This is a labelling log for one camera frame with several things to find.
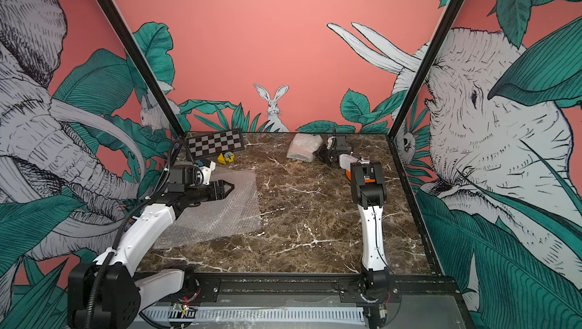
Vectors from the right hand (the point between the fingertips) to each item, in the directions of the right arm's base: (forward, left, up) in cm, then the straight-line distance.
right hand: (311, 148), depth 110 cm
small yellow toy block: (-4, +41, -2) cm, 41 cm away
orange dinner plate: (-34, -10, +26) cm, 44 cm away
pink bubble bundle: (-33, +31, -2) cm, 46 cm away
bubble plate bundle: (+3, +4, -2) cm, 6 cm away
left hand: (-28, +32, +12) cm, 45 cm away
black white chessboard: (+2, +52, +1) cm, 52 cm away
